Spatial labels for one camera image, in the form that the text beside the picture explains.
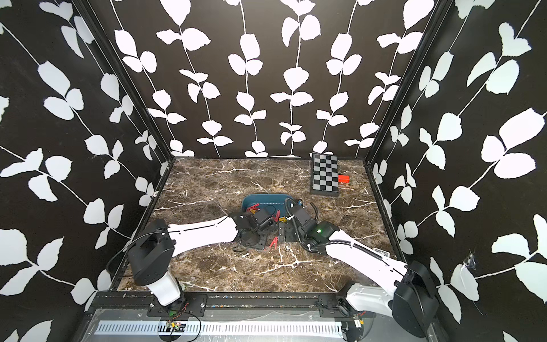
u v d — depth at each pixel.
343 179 1.11
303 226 0.60
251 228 0.63
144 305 0.75
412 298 0.39
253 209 0.98
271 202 1.01
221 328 0.70
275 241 0.89
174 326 0.70
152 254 0.45
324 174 1.11
